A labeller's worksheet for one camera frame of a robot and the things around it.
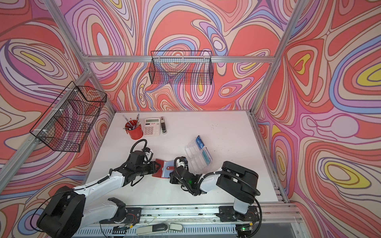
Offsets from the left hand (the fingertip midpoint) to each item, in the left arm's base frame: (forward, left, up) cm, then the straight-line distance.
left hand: (162, 166), depth 87 cm
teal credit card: (+2, -26, +7) cm, 27 cm away
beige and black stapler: (+31, +3, +2) cm, 31 cm away
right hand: (-6, -5, -4) cm, 9 cm away
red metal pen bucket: (+23, +20, +4) cm, 31 cm away
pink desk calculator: (+32, +12, -1) cm, 34 cm away
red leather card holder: (-1, -3, +1) cm, 3 cm away
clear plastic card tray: (+6, -21, +3) cm, 22 cm away
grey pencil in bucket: (+29, +26, +9) cm, 40 cm away
